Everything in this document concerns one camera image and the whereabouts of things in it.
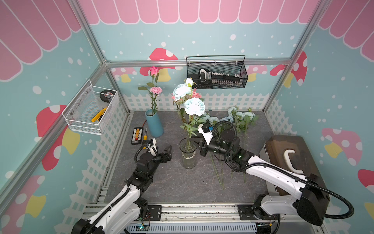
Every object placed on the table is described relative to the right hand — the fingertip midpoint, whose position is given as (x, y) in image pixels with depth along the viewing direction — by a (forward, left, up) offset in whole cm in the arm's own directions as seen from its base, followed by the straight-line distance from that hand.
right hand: (190, 139), depth 68 cm
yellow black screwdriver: (+20, +32, -27) cm, 47 cm away
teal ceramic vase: (+23, +24, -17) cm, 37 cm away
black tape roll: (+24, +46, +6) cm, 52 cm away
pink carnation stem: (+29, +20, +6) cm, 36 cm away
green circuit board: (-32, +24, -30) cm, 50 cm away
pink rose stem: (+34, +23, +7) cm, 42 cm away
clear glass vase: (-1, +1, -9) cm, 9 cm away
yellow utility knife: (+12, +45, +5) cm, 47 cm away
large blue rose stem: (+12, -37, -31) cm, 50 cm away
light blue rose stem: (-12, -18, -29) cm, 36 cm away
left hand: (+4, +14, -15) cm, 21 cm away
